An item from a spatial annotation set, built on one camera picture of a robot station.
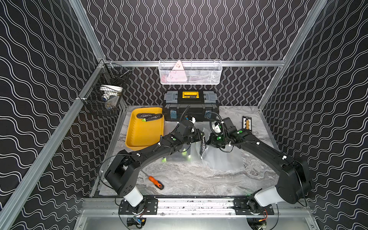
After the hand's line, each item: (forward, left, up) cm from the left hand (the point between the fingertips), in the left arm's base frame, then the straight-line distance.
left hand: (205, 131), depth 81 cm
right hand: (-3, -1, -6) cm, 7 cm away
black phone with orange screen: (+23, -34, -18) cm, 45 cm away
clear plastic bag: (-9, -2, -9) cm, 14 cm away
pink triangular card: (+32, +18, +16) cm, 40 cm away
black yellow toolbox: (+24, 0, -2) cm, 24 cm away
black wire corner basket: (+35, +65, +11) cm, 75 cm away
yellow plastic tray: (+10, +45, -23) cm, 52 cm away
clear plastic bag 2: (-8, -19, -19) cm, 28 cm away
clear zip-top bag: (-7, +11, -18) cm, 22 cm away
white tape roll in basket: (+13, +54, +15) cm, 58 cm away
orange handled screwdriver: (-25, +24, -18) cm, 39 cm away
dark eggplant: (-8, +8, -17) cm, 21 cm away
